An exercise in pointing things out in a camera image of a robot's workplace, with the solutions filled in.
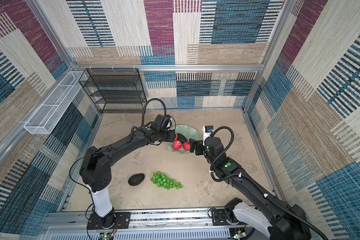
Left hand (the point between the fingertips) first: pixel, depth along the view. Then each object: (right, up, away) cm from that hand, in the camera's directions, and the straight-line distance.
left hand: (173, 133), depth 89 cm
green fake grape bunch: (-6, -25, -8) cm, 27 cm away
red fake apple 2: (+8, -8, +5) cm, 12 cm away
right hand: (+13, -3, -10) cm, 17 cm away
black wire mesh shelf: (-44, +30, +22) cm, 57 cm away
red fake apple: (+2, -7, +6) cm, 10 cm away
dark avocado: (+5, -4, +10) cm, 11 cm away
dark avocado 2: (-20, -24, -8) cm, 33 cm away
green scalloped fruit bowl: (+10, 0, +13) cm, 16 cm away
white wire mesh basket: (-59, +7, -19) cm, 63 cm away
